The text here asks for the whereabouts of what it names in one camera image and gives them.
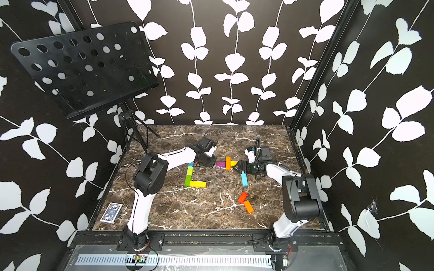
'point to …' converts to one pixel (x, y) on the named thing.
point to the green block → (187, 180)
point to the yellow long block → (198, 184)
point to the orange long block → (228, 163)
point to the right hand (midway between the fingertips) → (239, 165)
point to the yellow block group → (233, 163)
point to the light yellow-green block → (190, 170)
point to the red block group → (242, 197)
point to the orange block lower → (248, 206)
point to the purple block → (221, 164)
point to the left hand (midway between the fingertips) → (215, 160)
